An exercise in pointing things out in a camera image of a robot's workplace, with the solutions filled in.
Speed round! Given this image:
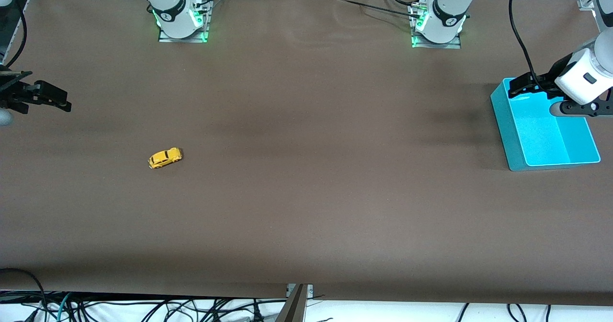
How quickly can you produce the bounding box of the yellow toy beetle car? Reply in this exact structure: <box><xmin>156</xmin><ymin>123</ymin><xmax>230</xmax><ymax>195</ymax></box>
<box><xmin>148</xmin><ymin>147</ymin><xmax>183</xmax><ymax>170</ymax></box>

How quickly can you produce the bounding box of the teal plastic bin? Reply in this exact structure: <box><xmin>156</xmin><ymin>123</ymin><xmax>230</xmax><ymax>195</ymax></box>
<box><xmin>490</xmin><ymin>77</ymin><xmax>602</xmax><ymax>172</ymax></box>

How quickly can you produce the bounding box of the brown table cover sheet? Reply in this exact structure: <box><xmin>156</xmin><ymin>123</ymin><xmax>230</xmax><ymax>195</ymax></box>
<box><xmin>0</xmin><ymin>0</ymin><xmax>613</xmax><ymax>307</ymax></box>

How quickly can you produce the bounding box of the aluminium profile bar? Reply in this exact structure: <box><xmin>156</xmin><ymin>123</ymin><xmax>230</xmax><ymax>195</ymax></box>
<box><xmin>274</xmin><ymin>284</ymin><xmax>309</xmax><ymax>322</ymax></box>

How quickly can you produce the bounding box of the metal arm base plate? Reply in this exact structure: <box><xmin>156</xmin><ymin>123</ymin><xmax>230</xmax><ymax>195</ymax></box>
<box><xmin>158</xmin><ymin>0</ymin><xmax>210</xmax><ymax>44</ymax></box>
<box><xmin>410</xmin><ymin>5</ymin><xmax>462</xmax><ymax>50</ymax></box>

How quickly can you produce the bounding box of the black base power cable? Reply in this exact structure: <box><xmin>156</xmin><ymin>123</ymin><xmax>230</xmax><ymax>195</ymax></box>
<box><xmin>326</xmin><ymin>0</ymin><xmax>422</xmax><ymax>17</ymax></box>

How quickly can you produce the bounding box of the black looped floor cable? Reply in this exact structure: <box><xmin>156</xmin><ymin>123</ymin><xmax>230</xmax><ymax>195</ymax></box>
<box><xmin>0</xmin><ymin>267</ymin><xmax>47</xmax><ymax>313</ymax></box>

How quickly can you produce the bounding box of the teal floor cable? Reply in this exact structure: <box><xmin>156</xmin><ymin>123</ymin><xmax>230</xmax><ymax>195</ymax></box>
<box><xmin>57</xmin><ymin>292</ymin><xmax>73</xmax><ymax>322</ymax></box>

